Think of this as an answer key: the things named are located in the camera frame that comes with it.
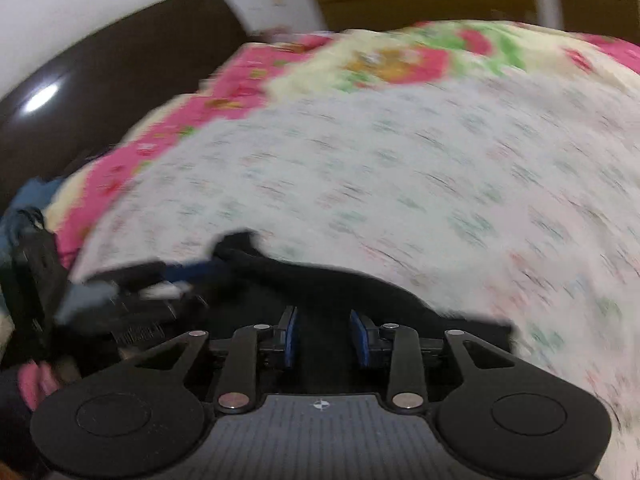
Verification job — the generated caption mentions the dark brown wooden headboard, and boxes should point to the dark brown wooden headboard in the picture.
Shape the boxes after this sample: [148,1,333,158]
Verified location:
[0,0,251,201]

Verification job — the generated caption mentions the person's left hand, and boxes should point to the person's left hand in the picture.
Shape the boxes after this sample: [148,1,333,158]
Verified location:
[20,362,68,411]

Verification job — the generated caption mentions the blue cloth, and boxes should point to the blue cloth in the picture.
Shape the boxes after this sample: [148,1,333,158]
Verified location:
[10,177,63,216]

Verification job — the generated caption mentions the white floral bed sheet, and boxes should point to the white floral bed sheet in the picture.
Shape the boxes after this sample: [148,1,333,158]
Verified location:
[70,65,640,480]

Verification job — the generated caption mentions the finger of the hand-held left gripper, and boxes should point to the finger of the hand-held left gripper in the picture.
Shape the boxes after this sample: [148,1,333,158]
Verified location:
[82,257,226,301]

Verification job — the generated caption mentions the pink strawberry print quilt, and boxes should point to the pink strawberry print quilt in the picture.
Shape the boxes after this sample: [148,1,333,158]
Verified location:
[45,19,640,271]

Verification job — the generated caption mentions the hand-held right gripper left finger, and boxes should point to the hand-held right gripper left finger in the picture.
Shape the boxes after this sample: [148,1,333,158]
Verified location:
[132,305,300,413]

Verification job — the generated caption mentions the black pants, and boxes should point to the black pants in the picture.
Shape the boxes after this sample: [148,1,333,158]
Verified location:
[214,230,516,396]

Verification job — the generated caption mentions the person's left forearm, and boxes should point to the person's left forearm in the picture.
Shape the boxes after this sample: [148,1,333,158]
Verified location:
[0,367,38,466]

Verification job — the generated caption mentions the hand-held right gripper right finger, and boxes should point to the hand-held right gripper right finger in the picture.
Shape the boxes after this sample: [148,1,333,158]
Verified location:
[349,309,516,411]

